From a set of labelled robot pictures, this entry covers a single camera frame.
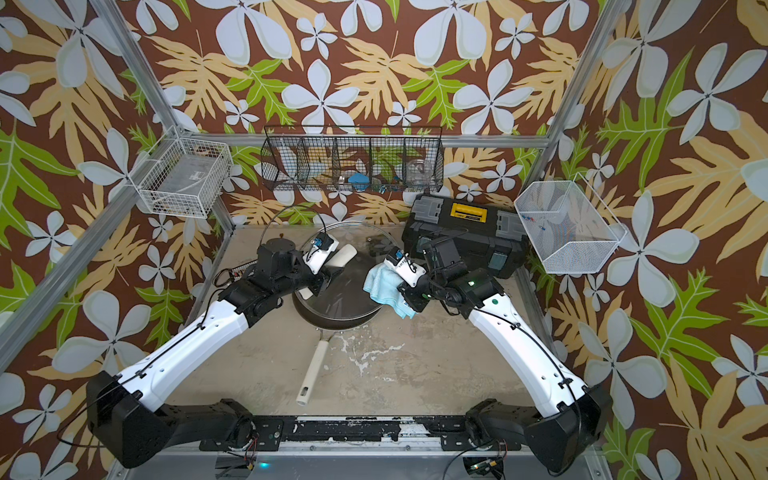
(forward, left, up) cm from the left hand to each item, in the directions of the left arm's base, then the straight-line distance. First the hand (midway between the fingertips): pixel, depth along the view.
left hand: (337, 257), depth 75 cm
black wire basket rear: (+40, -2, +2) cm, 40 cm away
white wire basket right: (+12, -65, -1) cm, 66 cm away
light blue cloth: (-8, -12, -1) cm, 14 cm away
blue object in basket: (+32, -4, -1) cm, 32 cm away
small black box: (+22, -10, -20) cm, 31 cm away
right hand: (-6, -16, -3) cm, 18 cm away
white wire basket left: (+25, +47, +6) cm, 54 cm away
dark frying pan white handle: (-11, +4, -18) cm, 21 cm away
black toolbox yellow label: (+16, -46, -10) cm, 50 cm away
